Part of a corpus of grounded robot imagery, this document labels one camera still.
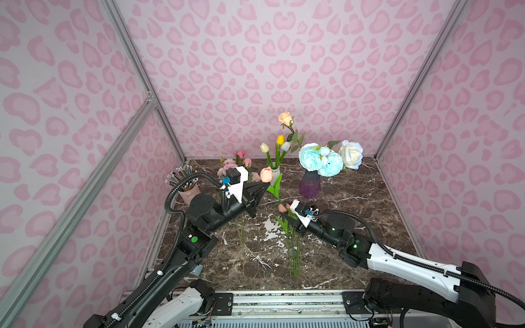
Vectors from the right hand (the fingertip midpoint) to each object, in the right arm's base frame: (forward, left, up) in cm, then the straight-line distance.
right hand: (286, 207), depth 69 cm
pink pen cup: (+17, +42, -14) cm, 48 cm away
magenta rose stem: (+39, +23, -20) cm, 49 cm away
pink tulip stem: (-2, -4, -27) cm, 27 cm away
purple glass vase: (+29, -14, -26) cm, 41 cm away
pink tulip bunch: (+28, +1, +1) cm, 28 cm away
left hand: (-1, +5, +14) cm, 15 cm away
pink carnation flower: (+36, +29, -17) cm, 49 cm away
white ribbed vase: (+23, +4, -11) cm, 26 cm away
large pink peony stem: (+3, +20, -26) cm, 32 cm away
